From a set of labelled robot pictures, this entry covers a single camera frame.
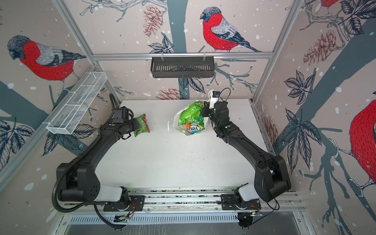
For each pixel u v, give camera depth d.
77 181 0.42
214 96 0.68
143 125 0.89
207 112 0.73
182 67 1.07
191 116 0.88
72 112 0.74
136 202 0.73
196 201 0.75
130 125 0.74
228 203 0.73
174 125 0.82
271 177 0.42
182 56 0.94
